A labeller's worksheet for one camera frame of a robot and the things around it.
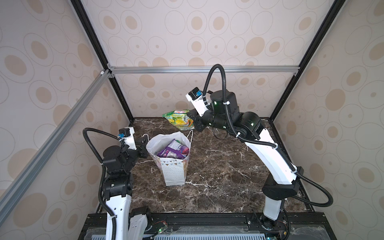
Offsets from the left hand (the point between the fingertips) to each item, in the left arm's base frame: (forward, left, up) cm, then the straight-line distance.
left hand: (149, 135), depth 66 cm
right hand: (+3, -17, +11) cm, 21 cm away
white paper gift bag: (-9, -9, -17) cm, 21 cm away
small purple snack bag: (+1, -10, -14) cm, 17 cm away
